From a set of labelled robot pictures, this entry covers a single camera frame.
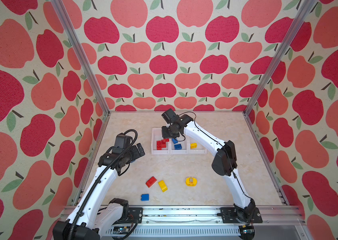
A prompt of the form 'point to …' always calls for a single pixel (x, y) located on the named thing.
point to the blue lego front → (145, 197)
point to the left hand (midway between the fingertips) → (139, 152)
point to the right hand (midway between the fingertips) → (166, 134)
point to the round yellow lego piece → (191, 181)
